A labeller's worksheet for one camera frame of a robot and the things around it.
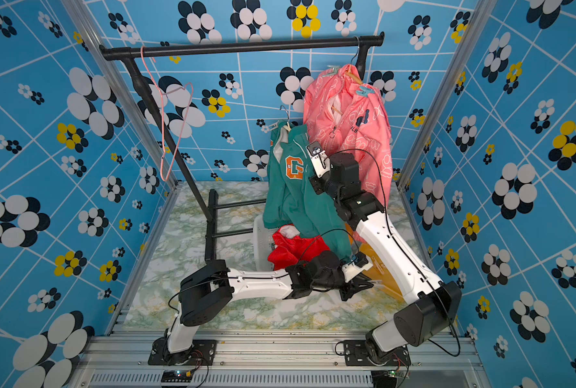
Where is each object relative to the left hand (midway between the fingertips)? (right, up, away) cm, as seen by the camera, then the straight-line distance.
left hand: (357, 277), depth 69 cm
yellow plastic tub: (+13, -4, +20) cm, 24 cm away
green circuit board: (-54, -31, +3) cm, 62 cm away
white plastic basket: (-31, +6, +26) cm, 41 cm away
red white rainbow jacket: (-20, +6, +13) cm, 25 cm away
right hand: (-9, +35, +3) cm, 36 cm away
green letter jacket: (-20, +23, +16) cm, 34 cm away
